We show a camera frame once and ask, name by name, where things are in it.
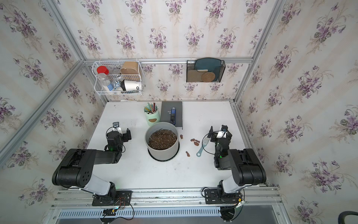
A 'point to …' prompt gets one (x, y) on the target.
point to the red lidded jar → (102, 69)
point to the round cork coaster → (208, 76)
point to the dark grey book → (166, 107)
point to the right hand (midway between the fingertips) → (221, 128)
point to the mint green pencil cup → (152, 114)
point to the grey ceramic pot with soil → (162, 140)
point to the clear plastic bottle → (104, 82)
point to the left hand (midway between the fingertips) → (123, 130)
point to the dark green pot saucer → (168, 159)
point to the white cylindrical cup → (131, 85)
